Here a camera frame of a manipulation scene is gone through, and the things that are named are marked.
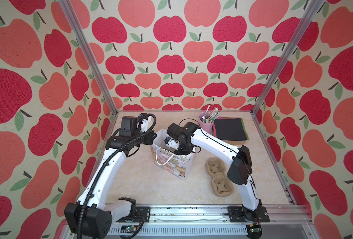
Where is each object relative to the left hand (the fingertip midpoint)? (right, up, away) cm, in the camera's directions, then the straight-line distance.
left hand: (158, 135), depth 76 cm
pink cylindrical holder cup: (+31, +4, +25) cm, 40 cm away
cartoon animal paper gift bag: (+12, -15, -3) cm, 19 cm away
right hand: (+14, -12, +7) cm, 19 cm away
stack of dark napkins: (+48, +2, +30) cm, 57 cm away
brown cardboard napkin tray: (+50, -7, +25) cm, 56 cm away
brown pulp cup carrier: (+35, -28, +5) cm, 45 cm away
